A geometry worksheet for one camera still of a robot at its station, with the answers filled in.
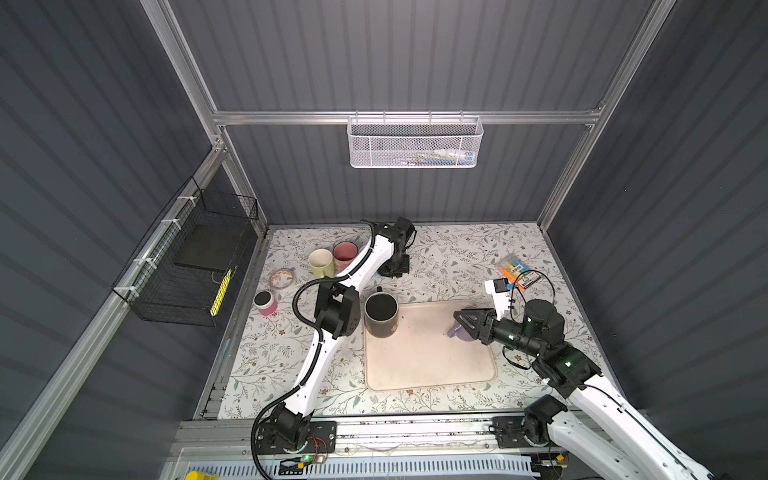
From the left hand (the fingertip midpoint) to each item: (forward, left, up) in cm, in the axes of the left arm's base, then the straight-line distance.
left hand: (397, 273), depth 100 cm
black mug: (-17, +6, +5) cm, 19 cm away
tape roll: (+4, +41, -5) cm, 41 cm away
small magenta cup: (-9, +42, +1) cm, 43 cm away
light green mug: (+5, +26, +1) cm, 26 cm away
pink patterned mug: (+5, +18, +6) cm, 19 cm away
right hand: (-26, -13, +17) cm, 34 cm away
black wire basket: (-13, +54, +23) cm, 60 cm away
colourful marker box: (0, -43, -3) cm, 43 cm away
